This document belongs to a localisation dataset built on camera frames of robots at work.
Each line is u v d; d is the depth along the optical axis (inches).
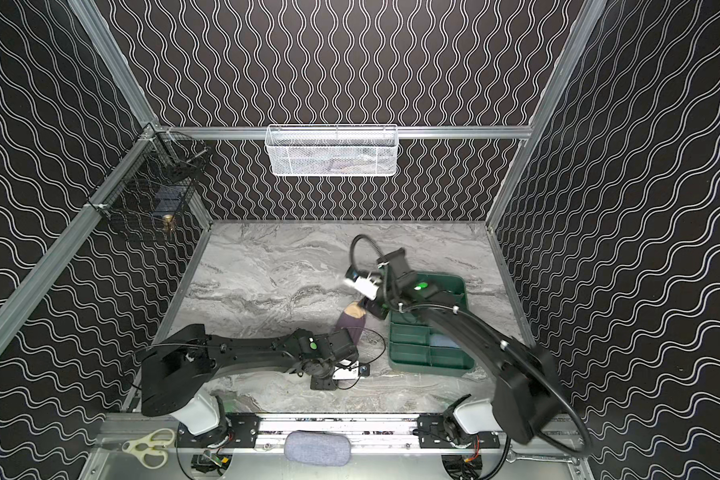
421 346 32.2
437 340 33.7
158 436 29.3
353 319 36.8
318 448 27.6
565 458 27.9
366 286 27.7
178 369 18.3
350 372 28.6
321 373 27.0
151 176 36.5
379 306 28.1
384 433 29.9
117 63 30.5
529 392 16.1
